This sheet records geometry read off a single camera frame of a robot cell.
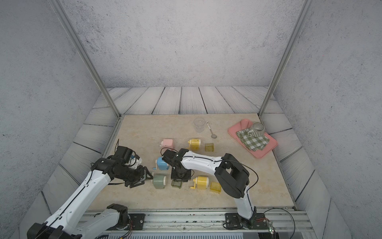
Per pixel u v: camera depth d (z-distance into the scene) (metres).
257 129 1.07
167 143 0.97
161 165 0.87
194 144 0.96
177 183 0.85
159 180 0.79
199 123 1.10
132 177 0.65
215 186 0.85
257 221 0.72
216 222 0.74
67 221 0.40
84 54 0.87
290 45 0.83
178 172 0.71
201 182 0.78
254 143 1.02
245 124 1.14
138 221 0.73
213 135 1.08
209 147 1.02
